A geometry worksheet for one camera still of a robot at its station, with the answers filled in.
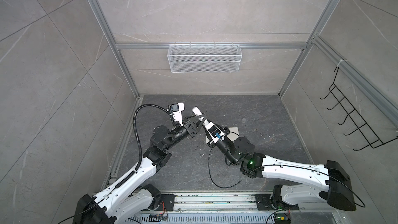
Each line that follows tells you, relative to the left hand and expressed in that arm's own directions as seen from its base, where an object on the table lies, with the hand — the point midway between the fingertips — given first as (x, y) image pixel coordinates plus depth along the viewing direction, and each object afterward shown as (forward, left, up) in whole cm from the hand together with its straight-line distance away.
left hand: (205, 114), depth 61 cm
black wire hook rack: (-11, -65, -4) cm, 66 cm away
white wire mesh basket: (+53, -3, -8) cm, 53 cm away
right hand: (0, -1, -5) cm, 5 cm away
